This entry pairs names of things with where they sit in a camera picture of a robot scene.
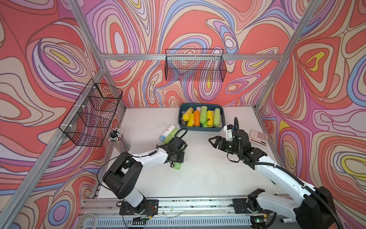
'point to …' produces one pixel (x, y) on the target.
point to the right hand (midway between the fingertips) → (213, 145)
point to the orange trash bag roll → (196, 117)
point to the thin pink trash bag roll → (198, 109)
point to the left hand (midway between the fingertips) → (183, 158)
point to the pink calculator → (259, 137)
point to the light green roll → (217, 117)
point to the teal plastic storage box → (182, 106)
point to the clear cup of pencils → (121, 144)
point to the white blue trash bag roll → (163, 137)
